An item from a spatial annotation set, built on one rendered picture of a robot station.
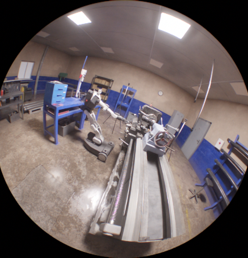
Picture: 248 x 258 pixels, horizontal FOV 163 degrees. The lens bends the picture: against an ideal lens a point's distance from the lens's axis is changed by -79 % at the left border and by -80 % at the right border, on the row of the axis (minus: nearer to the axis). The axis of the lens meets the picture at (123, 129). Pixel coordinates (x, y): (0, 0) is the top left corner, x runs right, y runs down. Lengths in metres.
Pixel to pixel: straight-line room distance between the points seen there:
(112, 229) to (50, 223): 0.97
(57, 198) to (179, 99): 6.65
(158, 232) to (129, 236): 0.32
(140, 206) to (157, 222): 0.27
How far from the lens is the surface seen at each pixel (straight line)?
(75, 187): 1.52
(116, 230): 0.67
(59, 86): 1.86
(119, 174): 1.29
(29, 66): 7.18
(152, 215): 0.85
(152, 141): 1.18
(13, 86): 3.70
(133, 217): 0.62
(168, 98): 5.85
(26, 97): 5.38
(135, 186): 0.72
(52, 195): 1.51
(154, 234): 0.85
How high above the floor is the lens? 1.40
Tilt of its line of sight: 22 degrees down
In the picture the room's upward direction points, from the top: 23 degrees clockwise
